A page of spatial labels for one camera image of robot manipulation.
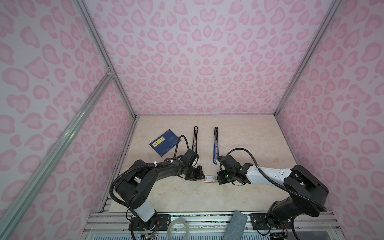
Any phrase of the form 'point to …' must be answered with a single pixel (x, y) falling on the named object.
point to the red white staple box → (209, 179)
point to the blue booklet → (165, 142)
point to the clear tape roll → (179, 219)
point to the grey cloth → (235, 229)
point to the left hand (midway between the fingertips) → (205, 175)
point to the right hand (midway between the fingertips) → (217, 178)
